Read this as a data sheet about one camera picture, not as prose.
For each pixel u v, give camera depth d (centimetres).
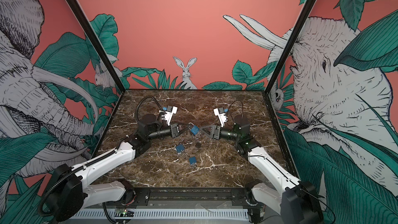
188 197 75
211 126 67
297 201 40
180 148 90
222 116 69
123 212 70
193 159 86
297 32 86
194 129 73
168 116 67
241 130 59
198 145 92
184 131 70
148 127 58
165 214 70
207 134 68
